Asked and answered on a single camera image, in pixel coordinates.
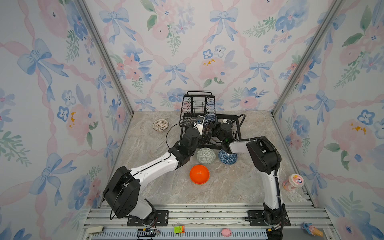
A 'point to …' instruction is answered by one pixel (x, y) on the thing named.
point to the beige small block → (95, 229)
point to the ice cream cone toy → (312, 230)
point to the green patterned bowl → (206, 156)
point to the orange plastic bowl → (199, 174)
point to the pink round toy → (226, 232)
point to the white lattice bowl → (160, 125)
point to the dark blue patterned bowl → (227, 158)
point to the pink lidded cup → (294, 180)
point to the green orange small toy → (179, 229)
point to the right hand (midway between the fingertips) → (206, 119)
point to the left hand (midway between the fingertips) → (203, 124)
